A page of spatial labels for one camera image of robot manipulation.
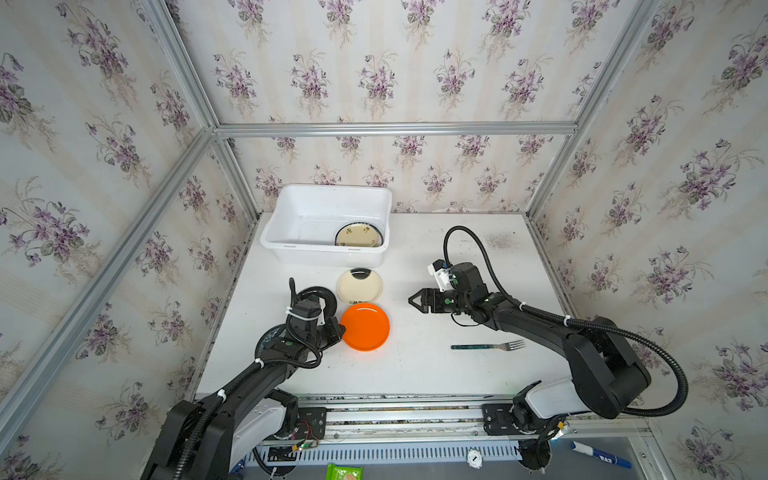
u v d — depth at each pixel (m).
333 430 0.73
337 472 0.66
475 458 0.69
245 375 0.50
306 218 1.18
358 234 1.11
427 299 0.76
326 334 0.76
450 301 0.74
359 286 1.00
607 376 0.43
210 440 0.39
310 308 0.67
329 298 0.94
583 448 0.69
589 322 0.48
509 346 0.86
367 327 0.88
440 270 0.80
